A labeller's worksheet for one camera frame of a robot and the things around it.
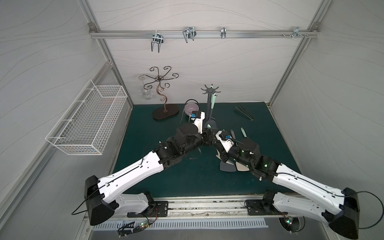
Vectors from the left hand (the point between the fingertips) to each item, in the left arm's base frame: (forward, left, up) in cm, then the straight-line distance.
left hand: (216, 130), depth 65 cm
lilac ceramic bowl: (+42, +14, -28) cm, 52 cm away
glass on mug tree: (+46, +46, -19) cm, 68 cm away
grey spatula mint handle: (-4, -10, -31) cm, 32 cm away
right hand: (-1, 0, -8) cm, 8 cm away
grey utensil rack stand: (+18, 0, -16) cm, 24 cm away
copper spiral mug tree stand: (+40, +36, -34) cm, 64 cm away
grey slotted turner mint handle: (+22, -24, -33) cm, 47 cm away
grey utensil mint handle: (+17, +1, +1) cm, 17 cm away
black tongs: (+42, -27, -32) cm, 59 cm away
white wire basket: (+2, +61, -1) cm, 61 cm away
